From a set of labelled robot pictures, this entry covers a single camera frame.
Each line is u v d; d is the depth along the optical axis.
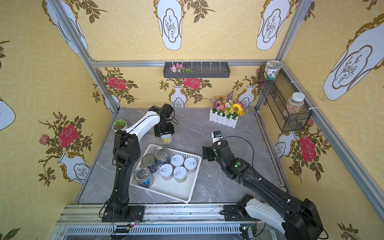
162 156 0.82
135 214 0.73
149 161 0.82
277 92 0.93
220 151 0.58
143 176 0.76
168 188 0.82
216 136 0.69
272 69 0.85
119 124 0.98
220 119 1.08
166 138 0.95
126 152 0.59
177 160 0.86
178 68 0.88
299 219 0.39
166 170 0.83
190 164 0.85
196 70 0.90
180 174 0.82
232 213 0.72
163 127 0.84
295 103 0.65
